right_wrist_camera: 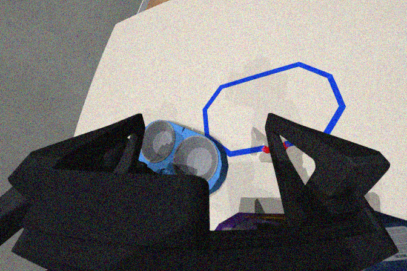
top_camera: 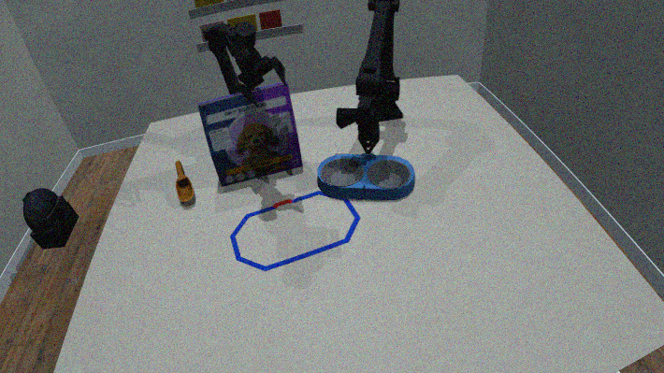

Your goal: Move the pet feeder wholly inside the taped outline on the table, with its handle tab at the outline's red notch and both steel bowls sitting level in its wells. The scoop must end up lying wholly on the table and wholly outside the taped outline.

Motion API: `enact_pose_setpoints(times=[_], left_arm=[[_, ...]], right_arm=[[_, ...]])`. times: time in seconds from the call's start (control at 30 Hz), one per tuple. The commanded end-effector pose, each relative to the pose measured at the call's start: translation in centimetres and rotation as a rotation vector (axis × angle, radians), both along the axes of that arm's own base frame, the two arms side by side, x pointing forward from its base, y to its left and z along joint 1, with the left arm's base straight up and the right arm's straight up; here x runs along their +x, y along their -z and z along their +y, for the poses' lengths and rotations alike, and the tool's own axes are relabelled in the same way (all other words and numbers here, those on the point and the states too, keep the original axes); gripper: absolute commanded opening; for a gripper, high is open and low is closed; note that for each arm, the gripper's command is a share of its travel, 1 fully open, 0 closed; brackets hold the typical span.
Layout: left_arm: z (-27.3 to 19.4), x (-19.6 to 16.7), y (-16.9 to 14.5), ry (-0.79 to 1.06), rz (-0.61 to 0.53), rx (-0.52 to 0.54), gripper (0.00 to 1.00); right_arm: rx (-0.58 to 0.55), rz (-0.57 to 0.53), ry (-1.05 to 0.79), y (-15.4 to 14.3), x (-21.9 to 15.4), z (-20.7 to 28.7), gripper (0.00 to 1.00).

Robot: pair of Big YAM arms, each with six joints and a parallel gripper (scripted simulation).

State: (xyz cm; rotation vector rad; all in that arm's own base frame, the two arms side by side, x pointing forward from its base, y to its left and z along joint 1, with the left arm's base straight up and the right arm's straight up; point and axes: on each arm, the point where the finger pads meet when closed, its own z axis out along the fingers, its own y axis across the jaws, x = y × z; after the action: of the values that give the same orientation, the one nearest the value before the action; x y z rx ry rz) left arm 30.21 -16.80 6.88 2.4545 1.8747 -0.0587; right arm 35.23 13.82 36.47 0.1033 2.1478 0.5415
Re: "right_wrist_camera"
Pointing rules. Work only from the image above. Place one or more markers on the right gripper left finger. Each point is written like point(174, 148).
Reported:
point(81, 152)

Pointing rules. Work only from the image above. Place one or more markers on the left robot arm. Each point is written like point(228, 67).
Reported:
point(13, 206)

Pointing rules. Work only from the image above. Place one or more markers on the grey metal bowl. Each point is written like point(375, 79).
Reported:
point(158, 142)
point(196, 155)

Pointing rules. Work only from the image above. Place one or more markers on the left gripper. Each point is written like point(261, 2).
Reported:
point(143, 167)

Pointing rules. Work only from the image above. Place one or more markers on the purple dry dog food bag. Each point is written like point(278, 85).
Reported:
point(396, 227)

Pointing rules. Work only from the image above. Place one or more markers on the blue tape outline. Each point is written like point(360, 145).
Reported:
point(263, 148)

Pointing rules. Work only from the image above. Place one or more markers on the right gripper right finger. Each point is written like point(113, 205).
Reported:
point(343, 169)

